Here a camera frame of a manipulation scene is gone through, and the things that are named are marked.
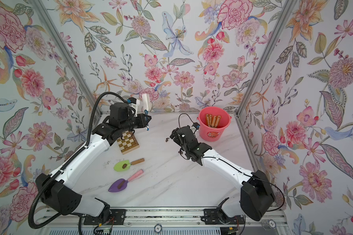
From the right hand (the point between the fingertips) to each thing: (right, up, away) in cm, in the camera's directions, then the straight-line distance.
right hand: (175, 133), depth 83 cm
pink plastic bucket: (+23, -1, +12) cm, 26 cm away
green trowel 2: (+29, +8, +19) cm, 36 cm away
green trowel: (+27, +7, +21) cm, 35 cm away
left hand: (-12, +9, -8) cm, 17 cm away
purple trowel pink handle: (-31, -30, +3) cm, 43 cm away
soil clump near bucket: (-6, -5, +21) cm, 23 cm away
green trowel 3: (-32, -21, +10) cm, 39 cm away
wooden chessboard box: (-33, -7, +18) cm, 38 cm away
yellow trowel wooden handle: (+23, +9, +21) cm, 32 cm away
